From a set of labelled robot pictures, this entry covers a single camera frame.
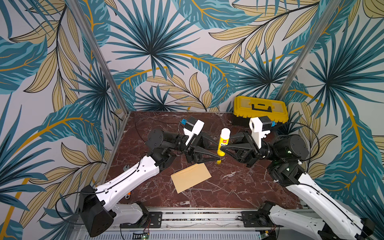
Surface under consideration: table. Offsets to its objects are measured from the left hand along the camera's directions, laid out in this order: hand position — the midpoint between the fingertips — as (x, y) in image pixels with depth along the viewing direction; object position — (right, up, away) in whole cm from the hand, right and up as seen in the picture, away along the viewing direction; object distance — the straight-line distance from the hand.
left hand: (219, 158), depth 45 cm
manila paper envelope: (-10, -20, +44) cm, 49 cm away
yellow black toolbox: (+28, +23, +57) cm, 68 cm away
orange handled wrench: (-43, -27, +35) cm, 61 cm away
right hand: (0, +4, -2) cm, 4 cm away
